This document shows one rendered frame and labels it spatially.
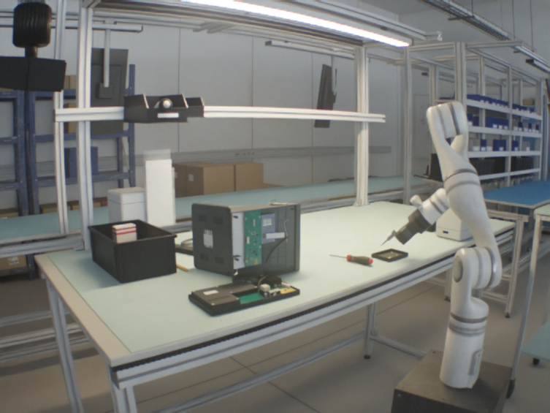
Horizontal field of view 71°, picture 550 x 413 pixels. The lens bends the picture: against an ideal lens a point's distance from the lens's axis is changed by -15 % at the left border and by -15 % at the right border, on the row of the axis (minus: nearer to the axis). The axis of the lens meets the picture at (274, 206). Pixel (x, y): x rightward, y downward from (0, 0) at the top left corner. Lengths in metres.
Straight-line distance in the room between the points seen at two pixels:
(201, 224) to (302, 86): 5.70
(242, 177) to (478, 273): 4.20
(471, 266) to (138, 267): 0.90
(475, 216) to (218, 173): 3.97
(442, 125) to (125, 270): 0.95
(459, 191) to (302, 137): 5.93
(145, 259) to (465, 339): 0.89
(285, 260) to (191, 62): 4.68
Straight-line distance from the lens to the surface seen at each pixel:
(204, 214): 1.35
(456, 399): 1.06
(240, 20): 2.04
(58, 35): 2.41
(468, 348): 1.05
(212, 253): 1.36
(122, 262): 1.31
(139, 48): 5.57
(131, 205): 1.61
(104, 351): 0.94
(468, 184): 1.07
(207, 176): 4.75
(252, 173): 5.07
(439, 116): 1.19
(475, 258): 0.99
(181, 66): 5.77
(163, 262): 1.36
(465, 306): 1.00
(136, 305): 1.16
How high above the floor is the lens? 1.42
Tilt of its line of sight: 10 degrees down
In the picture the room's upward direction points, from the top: straight up
